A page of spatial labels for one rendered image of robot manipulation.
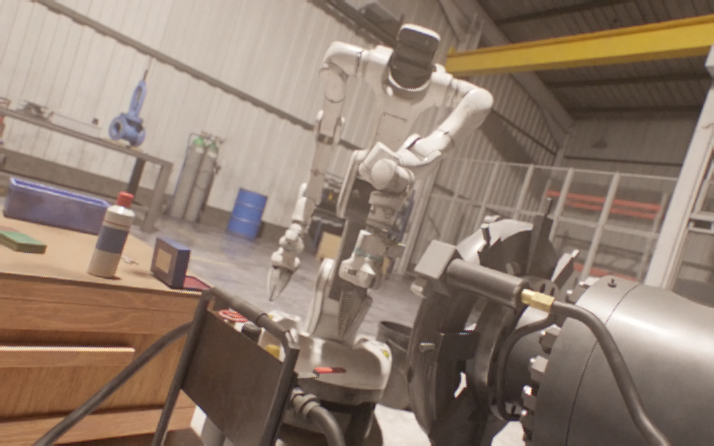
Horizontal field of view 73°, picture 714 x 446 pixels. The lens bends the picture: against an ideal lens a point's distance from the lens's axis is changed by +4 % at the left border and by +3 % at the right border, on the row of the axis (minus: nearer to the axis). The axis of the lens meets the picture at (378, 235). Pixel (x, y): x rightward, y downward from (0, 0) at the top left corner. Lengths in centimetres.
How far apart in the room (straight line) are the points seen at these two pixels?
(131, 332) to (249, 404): 53
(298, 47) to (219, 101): 205
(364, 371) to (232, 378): 78
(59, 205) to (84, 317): 74
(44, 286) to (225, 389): 51
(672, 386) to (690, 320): 17
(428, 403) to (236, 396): 55
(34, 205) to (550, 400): 178
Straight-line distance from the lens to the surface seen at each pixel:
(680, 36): 1023
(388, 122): 157
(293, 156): 1049
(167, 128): 949
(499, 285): 116
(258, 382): 104
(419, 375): 136
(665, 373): 121
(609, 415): 122
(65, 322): 143
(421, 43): 158
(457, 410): 145
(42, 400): 152
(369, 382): 183
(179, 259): 149
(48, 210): 209
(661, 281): 900
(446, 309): 130
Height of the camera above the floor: 80
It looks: level
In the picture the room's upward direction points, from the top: 18 degrees clockwise
